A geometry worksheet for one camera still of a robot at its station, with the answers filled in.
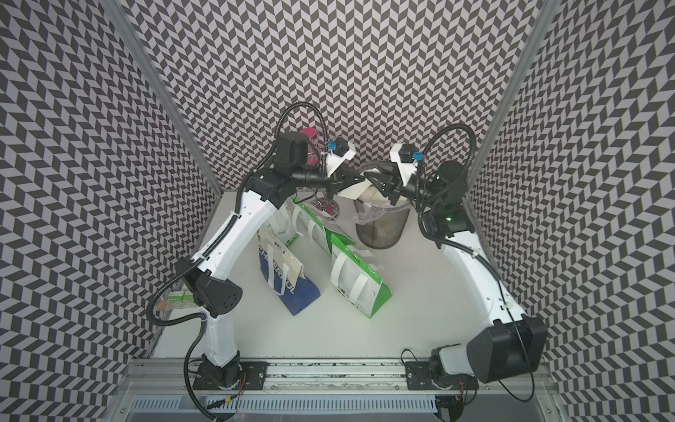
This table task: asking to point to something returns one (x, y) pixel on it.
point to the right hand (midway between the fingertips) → (369, 171)
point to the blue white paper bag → (285, 274)
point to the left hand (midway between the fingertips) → (362, 179)
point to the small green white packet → (180, 300)
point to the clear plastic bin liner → (366, 214)
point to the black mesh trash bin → (381, 225)
